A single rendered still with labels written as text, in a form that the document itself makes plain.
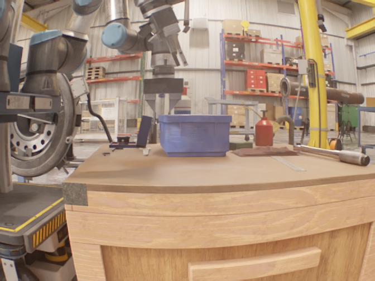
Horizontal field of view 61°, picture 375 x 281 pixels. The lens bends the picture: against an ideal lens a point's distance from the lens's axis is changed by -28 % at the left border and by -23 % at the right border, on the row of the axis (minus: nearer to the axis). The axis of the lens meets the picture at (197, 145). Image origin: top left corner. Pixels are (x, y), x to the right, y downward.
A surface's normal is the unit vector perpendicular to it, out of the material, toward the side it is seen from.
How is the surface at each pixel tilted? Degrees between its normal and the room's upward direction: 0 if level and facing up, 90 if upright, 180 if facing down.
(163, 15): 97
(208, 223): 90
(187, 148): 90
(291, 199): 90
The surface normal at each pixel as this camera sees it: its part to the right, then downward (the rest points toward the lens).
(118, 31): -0.26, 0.15
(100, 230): 0.15, 0.07
